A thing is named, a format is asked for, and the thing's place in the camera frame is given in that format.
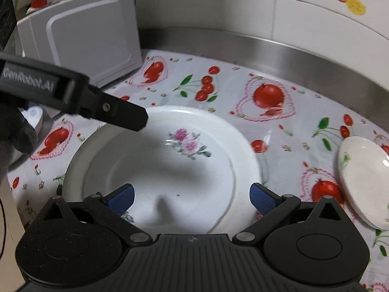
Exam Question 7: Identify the white deep plate green print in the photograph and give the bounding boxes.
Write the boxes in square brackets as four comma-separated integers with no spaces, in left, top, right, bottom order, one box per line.
[337,137,388,231]

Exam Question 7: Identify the white plate pink roses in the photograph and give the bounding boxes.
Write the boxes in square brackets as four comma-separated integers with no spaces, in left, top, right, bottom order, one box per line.
[82,121,234,236]

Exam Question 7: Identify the steel counter backsplash rim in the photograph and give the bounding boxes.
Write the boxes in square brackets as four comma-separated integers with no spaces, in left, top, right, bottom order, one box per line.
[139,27,388,130]

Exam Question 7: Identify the white microwave oven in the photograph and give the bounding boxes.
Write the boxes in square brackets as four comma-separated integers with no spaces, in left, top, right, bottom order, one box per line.
[17,0,142,87]

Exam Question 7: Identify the black gloved hand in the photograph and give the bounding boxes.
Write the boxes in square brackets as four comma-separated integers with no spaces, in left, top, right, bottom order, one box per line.
[0,92,38,182]

